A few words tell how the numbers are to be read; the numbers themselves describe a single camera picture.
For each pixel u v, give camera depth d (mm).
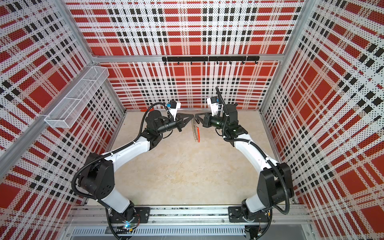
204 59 886
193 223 730
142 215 734
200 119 749
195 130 884
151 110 1280
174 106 672
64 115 687
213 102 680
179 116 702
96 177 450
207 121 676
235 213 738
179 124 681
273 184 423
